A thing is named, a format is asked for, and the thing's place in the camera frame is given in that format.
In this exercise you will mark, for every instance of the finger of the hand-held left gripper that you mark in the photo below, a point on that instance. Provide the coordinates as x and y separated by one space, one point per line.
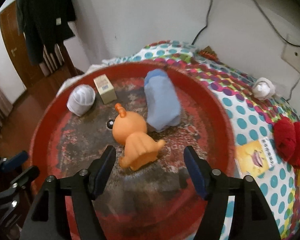
25 176
17 159

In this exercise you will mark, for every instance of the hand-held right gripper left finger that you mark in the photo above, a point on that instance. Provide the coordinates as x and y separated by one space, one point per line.
103 175

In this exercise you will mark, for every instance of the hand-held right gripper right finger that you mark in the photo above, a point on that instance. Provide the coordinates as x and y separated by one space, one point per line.
196 175

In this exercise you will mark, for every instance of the round red tray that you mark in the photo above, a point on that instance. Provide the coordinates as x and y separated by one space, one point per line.
77 142

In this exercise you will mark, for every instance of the orange rubber toy animal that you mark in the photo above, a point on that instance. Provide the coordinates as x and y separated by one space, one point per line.
132 135

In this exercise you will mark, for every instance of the yellow smile print box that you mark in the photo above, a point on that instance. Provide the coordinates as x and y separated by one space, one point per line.
255 157

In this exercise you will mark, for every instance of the blue grey sock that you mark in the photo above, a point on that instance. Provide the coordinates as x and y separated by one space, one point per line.
161 105

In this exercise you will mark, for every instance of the pale striped sock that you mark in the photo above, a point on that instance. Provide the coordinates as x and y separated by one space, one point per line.
81 100

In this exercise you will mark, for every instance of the small beige box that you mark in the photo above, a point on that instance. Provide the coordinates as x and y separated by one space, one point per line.
106 91

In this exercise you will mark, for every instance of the polka dot tablecloth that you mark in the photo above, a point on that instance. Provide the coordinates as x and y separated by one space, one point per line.
255 110

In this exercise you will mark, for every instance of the white rolled sock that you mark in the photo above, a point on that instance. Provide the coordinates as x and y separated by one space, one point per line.
263 88

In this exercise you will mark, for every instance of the dark wooden chair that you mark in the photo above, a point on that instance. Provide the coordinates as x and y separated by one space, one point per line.
65 60

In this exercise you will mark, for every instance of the brown wooden door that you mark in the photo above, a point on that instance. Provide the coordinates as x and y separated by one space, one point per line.
12 42

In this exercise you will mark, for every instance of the red orange ornament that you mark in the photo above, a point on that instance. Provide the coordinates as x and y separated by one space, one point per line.
210 53

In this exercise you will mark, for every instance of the dark hanging clothes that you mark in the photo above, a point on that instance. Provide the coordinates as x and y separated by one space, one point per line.
45 10

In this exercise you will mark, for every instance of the beige wall outlet plate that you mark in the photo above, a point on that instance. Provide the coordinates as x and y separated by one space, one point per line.
296 55

